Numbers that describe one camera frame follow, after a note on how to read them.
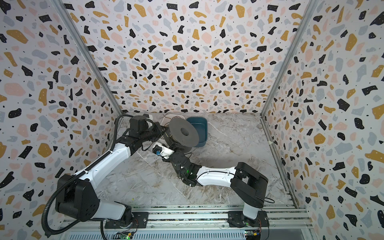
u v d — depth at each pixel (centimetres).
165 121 113
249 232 72
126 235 70
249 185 45
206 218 76
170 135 81
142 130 65
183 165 56
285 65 92
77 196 41
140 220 74
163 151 64
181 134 80
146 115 78
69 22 73
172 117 117
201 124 113
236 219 74
